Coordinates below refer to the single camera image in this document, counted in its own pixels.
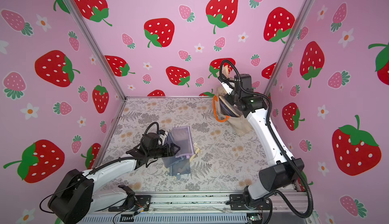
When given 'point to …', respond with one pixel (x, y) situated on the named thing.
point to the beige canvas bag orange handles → (242, 125)
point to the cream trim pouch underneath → (198, 149)
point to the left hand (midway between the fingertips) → (176, 148)
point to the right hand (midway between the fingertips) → (230, 87)
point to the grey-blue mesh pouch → (177, 166)
